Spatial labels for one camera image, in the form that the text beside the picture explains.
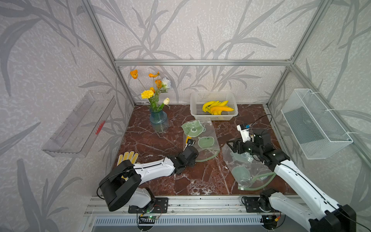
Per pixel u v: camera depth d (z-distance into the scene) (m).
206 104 1.19
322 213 0.39
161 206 0.73
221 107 1.06
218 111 1.12
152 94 0.83
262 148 0.59
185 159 0.66
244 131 0.69
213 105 1.17
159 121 0.96
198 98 1.19
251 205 0.73
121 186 0.42
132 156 0.91
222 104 1.14
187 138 0.97
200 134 0.97
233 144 0.71
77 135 0.68
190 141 0.77
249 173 0.76
